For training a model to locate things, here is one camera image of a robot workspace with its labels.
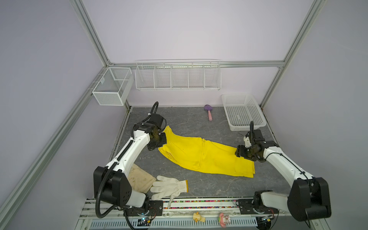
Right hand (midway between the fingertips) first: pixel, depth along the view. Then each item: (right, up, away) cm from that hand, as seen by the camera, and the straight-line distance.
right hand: (240, 153), depth 87 cm
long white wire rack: (-39, +52, +11) cm, 66 cm away
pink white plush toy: (-15, -28, -19) cm, 37 cm away
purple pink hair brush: (-15, +31, +33) cm, 47 cm away
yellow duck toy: (-28, -26, -19) cm, 43 cm away
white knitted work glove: (-45, -19, -6) cm, 49 cm away
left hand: (-47, +6, -6) cm, 48 cm away
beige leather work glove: (-60, -15, -4) cm, 62 cm away
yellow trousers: (-21, -2, +5) cm, 21 cm away
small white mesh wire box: (-86, +43, +14) cm, 97 cm away
